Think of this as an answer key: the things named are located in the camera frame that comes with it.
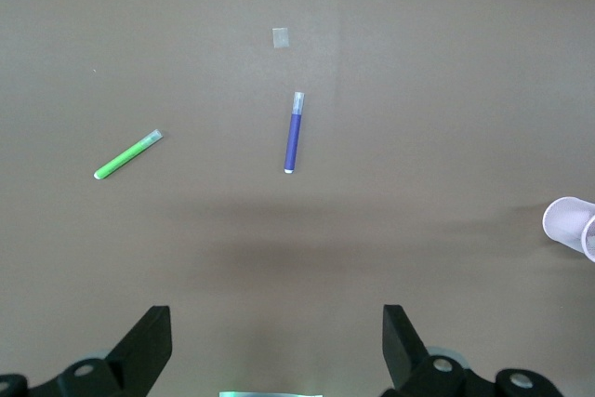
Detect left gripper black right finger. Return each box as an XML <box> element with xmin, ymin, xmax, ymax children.
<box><xmin>382</xmin><ymin>304</ymin><xmax>497</xmax><ymax>397</ymax></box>

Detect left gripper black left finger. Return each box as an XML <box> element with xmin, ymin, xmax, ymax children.
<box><xmin>27</xmin><ymin>305</ymin><xmax>174</xmax><ymax>397</ymax></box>

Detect purple marker pen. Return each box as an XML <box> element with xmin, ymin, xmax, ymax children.
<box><xmin>283</xmin><ymin>91</ymin><xmax>307</xmax><ymax>175</ymax></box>

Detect pink mesh pen holder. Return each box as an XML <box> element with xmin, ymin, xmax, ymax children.
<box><xmin>542</xmin><ymin>195</ymin><xmax>595</xmax><ymax>264</ymax></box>

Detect green marker pen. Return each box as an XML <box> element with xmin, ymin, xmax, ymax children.
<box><xmin>93</xmin><ymin>128</ymin><xmax>165</xmax><ymax>180</ymax></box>

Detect small clear tape piece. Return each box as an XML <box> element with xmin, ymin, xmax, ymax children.
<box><xmin>271</xmin><ymin>26</ymin><xmax>292</xmax><ymax>50</ymax></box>

